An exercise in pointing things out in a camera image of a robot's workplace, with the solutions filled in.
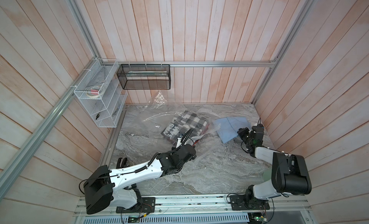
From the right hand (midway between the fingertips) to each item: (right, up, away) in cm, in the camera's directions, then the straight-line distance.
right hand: (238, 126), depth 95 cm
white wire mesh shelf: (-80, +10, -18) cm, 82 cm away
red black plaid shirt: (-29, -10, -2) cm, 30 cm away
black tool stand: (-75, -22, -9) cm, 79 cm away
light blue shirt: (-4, -1, +9) cm, 10 cm away
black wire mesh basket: (-66, +36, +9) cm, 76 cm away
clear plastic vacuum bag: (-17, -12, -1) cm, 21 cm away
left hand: (-36, -11, -15) cm, 41 cm away
